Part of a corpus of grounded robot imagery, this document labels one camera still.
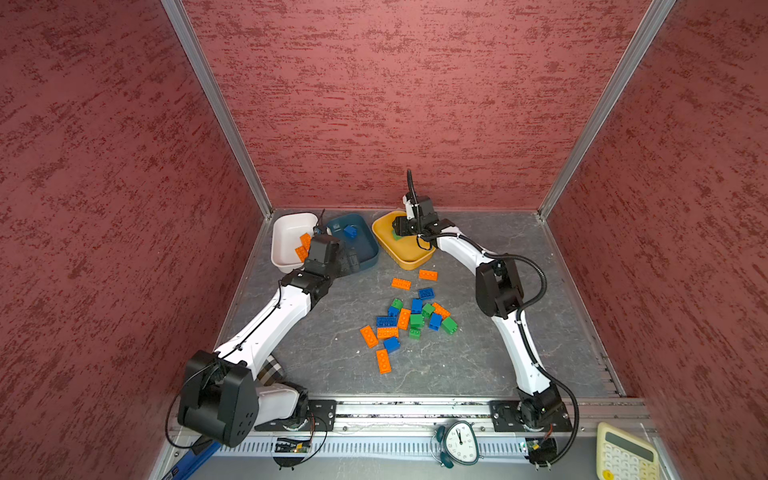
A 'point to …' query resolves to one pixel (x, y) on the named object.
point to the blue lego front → (392, 344)
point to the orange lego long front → (383, 360)
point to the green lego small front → (414, 333)
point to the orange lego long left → (369, 336)
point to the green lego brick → (396, 237)
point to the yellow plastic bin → (405, 251)
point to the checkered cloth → (271, 371)
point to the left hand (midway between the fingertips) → (341, 263)
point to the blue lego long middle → (386, 321)
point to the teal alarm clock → (457, 442)
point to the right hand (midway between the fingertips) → (398, 226)
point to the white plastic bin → (286, 232)
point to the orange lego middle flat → (387, 333)
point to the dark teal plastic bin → (365, 242)
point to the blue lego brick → (351, 231)
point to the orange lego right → (441, 310)
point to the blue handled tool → (191, 462)
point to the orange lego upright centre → (404, 318)
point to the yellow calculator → (625, 455)
